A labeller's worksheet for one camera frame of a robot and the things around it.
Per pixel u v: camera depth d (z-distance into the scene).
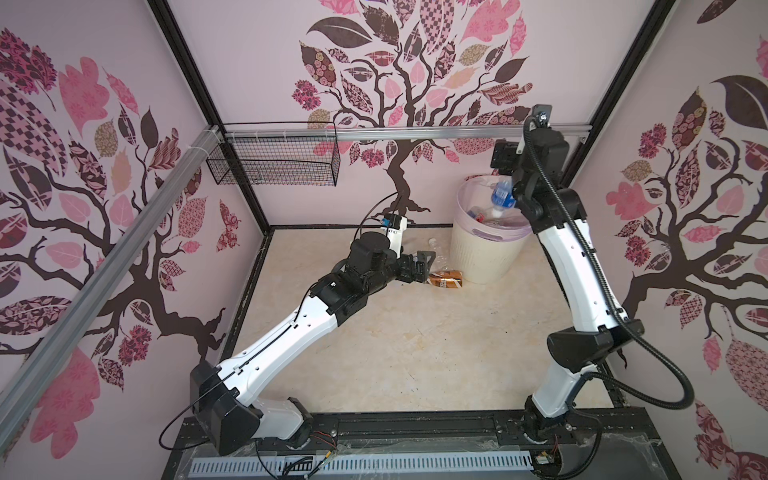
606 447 0.72
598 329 0.44
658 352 0.40
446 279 0.98
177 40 0.71
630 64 0.77
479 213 1.02
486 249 0.87
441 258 1.09
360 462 0.71
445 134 1.30
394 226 0.59
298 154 0.95
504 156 0.61
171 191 0.69
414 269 0.61
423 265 0.60
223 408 0.37
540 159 0.46
